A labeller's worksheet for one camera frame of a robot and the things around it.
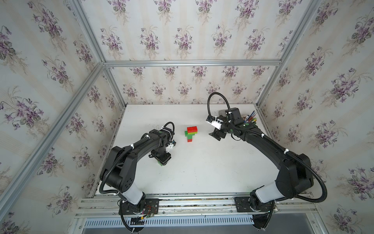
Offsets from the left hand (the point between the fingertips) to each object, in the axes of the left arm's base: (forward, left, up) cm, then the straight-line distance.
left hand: (161, 160), depth 86 cm
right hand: (+15, -33, +15) cm, 39 cm away
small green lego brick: (+15, -17, +3) cm, 23 cm away
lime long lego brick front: (+15, -17, +7) cm, 23 cm away
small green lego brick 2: (-5, -1, +8) cm, 9 cm away
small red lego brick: (+15, -17, -1) cm, 23 cm away
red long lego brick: (+16, -18, +10) cm, 26 cm away
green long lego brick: (+15, -15, +7) cm, 22 cm away
